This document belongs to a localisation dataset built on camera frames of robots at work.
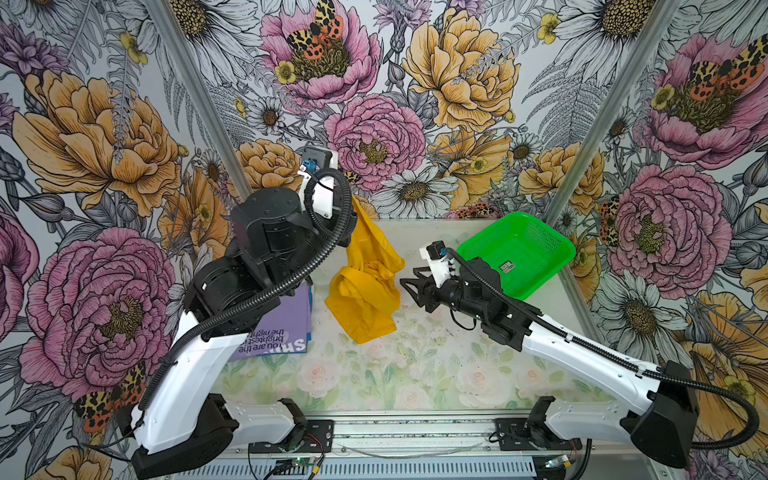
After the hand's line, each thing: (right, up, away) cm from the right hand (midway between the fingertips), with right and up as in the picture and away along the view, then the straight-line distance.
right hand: (409, 286), depth 72 cm
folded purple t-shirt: (-35, -14, +17) cm, 42 cm away
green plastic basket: (+45, +7, +40) cm, 61 cm away
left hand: (-13, +17, -19) cm, 29 cm away
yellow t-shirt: (-11, -3, +2) cm, 11 cm away
